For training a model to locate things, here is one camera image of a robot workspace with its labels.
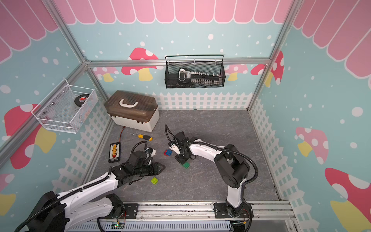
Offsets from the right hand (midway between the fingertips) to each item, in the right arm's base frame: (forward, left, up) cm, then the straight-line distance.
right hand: (181, 158), depth 90 cm
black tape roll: (+20, +54, +32) cm, 66 cm away
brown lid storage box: (+25, +31, +19) cm, 44 cm away
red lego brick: (+5, +11, -1) cm, 12 cm away
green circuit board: (-34, +31, -3) cm, 46 cm away
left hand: (-9, +11, +4) cm, 14 cm away
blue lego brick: (+4, +8, 0) cm, 9 cm away
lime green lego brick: (-13, +15, -1) cm, 20 cm away
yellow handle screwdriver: (+17, +26, -1) cm, 31 cm away
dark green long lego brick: (-4, -3, -1) cm, 5 cm away
